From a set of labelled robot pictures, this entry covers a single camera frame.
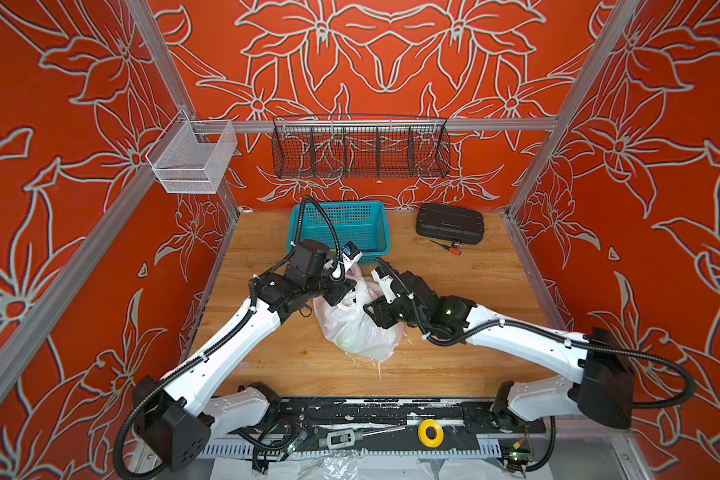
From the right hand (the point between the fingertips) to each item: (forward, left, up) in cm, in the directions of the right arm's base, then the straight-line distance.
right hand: (365, 305), depth 76 cm
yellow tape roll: (-27, -13, -15) cm, 34 cm away
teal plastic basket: (+43, +10, -14) cm, 46 cm away
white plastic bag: (-3, +4, -7) cm, 9 cm away
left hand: (+6, +4, +6) cm, 10 cm away
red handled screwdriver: (+30, -32, -16) cm, 47 cm away
